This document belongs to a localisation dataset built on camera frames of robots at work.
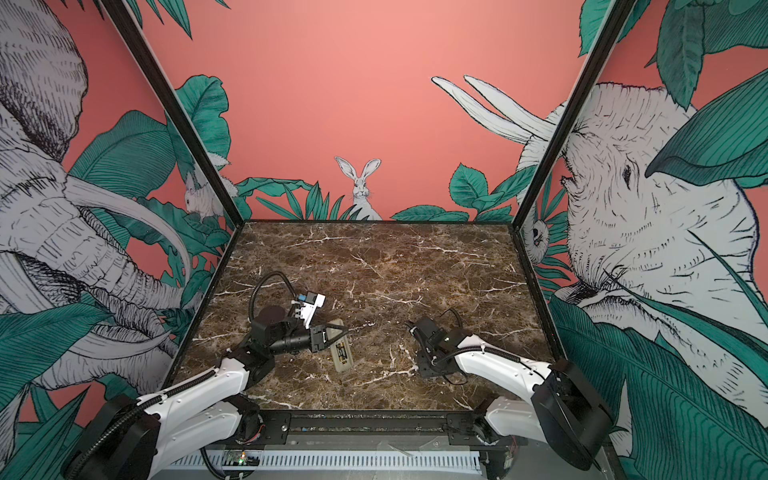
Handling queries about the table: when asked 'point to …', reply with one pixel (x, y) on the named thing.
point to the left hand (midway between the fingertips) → (345, 330)
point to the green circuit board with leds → (241, 457)
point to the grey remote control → (342, 350)
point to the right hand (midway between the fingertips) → (424, 364)
